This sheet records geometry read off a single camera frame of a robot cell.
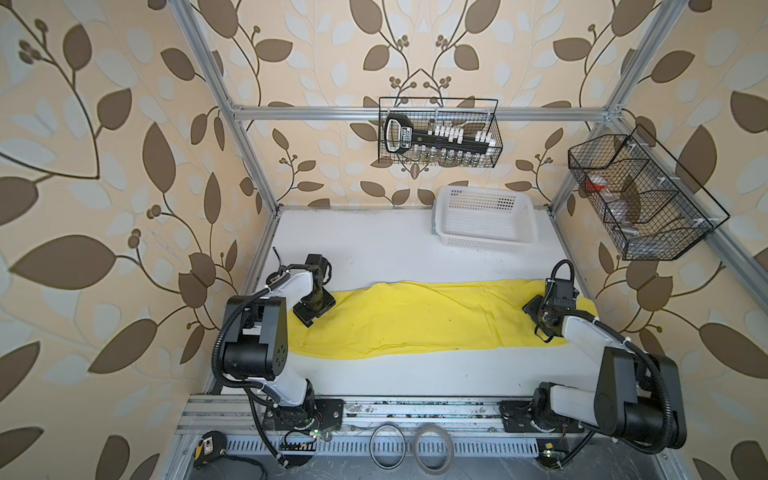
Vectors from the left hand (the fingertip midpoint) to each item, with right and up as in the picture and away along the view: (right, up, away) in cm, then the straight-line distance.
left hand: (317, 310), depth 91 cm
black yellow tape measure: (-19, -26, -23) cm, 40 cm away
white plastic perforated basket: (+61, +30, +27) cm, 73 cm away
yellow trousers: (+20, -3, 0) cm, 20 cm away
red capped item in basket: (+79, +37, -11) cm, 88 cm away
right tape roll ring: (+37, -24, -23) cm, 50 cm away
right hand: (+67, -1, 0) cm, 67 cm away
